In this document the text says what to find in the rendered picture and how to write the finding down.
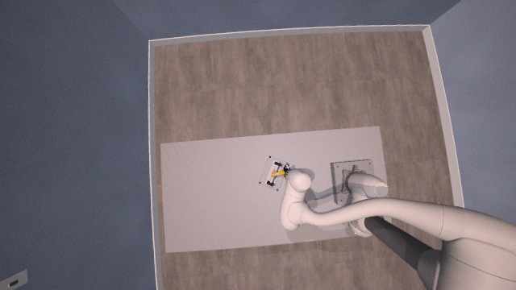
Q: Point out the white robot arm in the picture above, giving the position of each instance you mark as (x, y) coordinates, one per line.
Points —
(478, 249)

